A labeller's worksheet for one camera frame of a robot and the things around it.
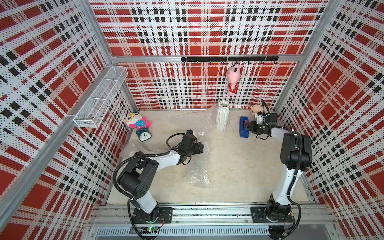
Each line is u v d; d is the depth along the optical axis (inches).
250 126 38.0
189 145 29.2
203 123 42.4
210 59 34.8
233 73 35.7
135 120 42.2
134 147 37.6
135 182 17.9
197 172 31.5
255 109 44.9
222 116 37.8
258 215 28.3
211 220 28.9
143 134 39.6
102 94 30.8
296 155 21.6
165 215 28.9
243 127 40.1
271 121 33.0
